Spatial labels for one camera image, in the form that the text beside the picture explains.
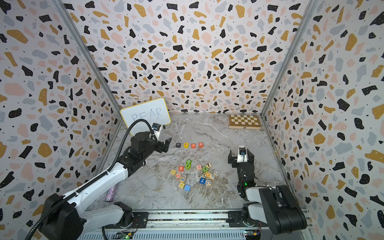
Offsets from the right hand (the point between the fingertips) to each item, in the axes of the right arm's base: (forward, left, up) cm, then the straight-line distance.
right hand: (241, 150), depth 86 cm
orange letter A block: (+11, +29, -12) cm, 33 cm away
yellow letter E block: (+10, +34, -10) cm, 37 cm away
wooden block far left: (-9, +40, -11) cm, 43 cm away
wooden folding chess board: (+33, -9, -10) cm, 36 cm away
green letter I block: (-5, +31, -11) cm, 34 cm away
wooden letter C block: (-15, +19, -11) cm, 27 cm away
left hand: (+2, +43, +11) cm, 45 cm away
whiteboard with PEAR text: (+29, +57, +2) cm, 64 cm away
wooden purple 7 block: (-4, +19, -11) cm, 22 cm away
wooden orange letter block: (-10, +19, -11) cm, 24 cm away
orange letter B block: (-7, +36, -11) cm, 38 cm away
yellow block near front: (-17, +34, -10) cm, 39 cm away
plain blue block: (-18, +31, -11) cm, 38 cm away
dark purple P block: (+10, +39, -11) cm, 42 cm away
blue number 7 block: (-14, +22, -11) cm, 28 cm away
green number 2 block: (-2, +31, -11) cm, 33 cm away
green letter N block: (-7, +21, -10) cm, 24 cm away
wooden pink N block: (-5, +25, -11) cm, 28 cm away
